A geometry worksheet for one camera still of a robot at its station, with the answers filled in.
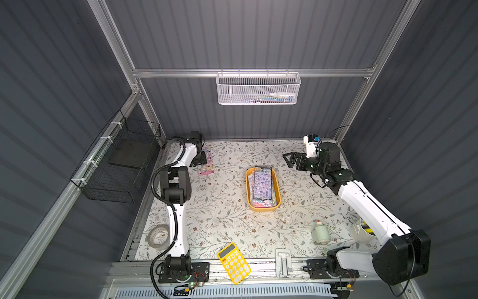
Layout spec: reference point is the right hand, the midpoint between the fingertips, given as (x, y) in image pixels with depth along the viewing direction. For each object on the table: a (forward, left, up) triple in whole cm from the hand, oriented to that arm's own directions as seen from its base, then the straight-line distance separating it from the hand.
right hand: (295, 155), depth 79 cm
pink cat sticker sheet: (+12, +43, -26) cm, 52 cm away
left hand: (+13, +47, -21) cm, 53 cm away
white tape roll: (-27, +60, -26) cm, 71 cm away
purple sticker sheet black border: (-2, +13, -20) cm, 24 cm away
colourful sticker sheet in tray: (-12, +14, -22) cm, 29 cm away
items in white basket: (+30, +6, +9) cm, 32 cm away
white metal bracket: (-39, +6, -24) cm, 46 cm away
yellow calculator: (-37, +26, -25) cm, 51 cm away
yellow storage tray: (-6, +5, -20) cm, 22 cm away
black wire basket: (-9, +73, +3) cm, 74 cm away
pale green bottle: (-27, -10, -18) cm, 34 cm away
